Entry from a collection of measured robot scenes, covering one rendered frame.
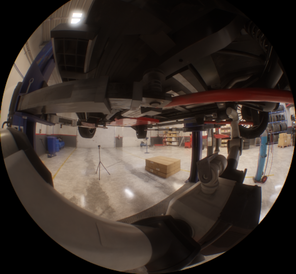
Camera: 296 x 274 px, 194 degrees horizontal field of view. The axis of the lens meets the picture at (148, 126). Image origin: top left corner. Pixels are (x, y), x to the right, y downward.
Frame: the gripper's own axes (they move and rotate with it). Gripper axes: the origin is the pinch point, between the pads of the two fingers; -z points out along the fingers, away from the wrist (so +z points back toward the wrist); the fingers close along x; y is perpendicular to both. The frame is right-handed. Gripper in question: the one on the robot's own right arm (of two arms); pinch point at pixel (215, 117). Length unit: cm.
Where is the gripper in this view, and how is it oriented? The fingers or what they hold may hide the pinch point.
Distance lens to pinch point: 97.7
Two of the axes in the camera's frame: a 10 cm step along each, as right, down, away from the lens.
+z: 0.6, -0.7, -10.0
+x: -0.1, 10.0, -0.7
